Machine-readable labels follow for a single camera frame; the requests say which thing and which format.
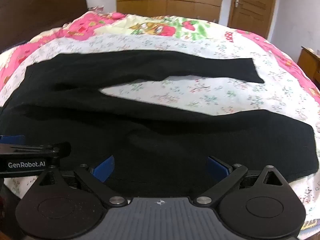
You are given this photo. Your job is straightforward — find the wooden nightstand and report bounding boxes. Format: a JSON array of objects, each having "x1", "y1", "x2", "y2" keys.
[{"x1": 296, "y1": 45, "x2": 320, "y2": 90}]

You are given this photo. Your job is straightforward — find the dark brown wooden headboard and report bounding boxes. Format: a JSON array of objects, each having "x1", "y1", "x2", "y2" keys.
[{"x1": 0, "y1": 0, "x2": 88, "y2": 54}]

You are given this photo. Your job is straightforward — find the black pants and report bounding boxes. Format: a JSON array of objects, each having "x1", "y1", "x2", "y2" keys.
[{"x1": 0, "y1": 50, "x2": 319, "y2": 198}]

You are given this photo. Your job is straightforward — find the floral printed blanket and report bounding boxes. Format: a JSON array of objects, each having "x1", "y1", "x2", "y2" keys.
[{"x1": 0, "y1": 11, "x2": 320, "y2": 240}]

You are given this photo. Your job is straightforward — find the wooden door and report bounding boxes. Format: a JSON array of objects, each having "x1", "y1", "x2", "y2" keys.
[{"x1": 228, "y1": 0, "x2": 278, "y2": 40}]

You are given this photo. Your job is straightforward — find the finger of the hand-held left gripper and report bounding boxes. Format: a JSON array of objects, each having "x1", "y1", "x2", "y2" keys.
[
  {"x1": 0, "y1": 142, "x2": 71, "y2": 161},
  {"x1": 0, "y1": 135, "x2": 26, "y2": 145}
]

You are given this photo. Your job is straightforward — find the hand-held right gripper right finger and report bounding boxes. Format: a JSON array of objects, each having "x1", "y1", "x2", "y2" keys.
[{"x1": 192, "y1": 156, "x2": 283, "y2": 205}]

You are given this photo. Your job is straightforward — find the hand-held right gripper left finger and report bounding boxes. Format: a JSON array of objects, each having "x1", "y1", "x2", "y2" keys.
[{"x1": 37, "y1": 155, "x2": 128, "y2": 207}]

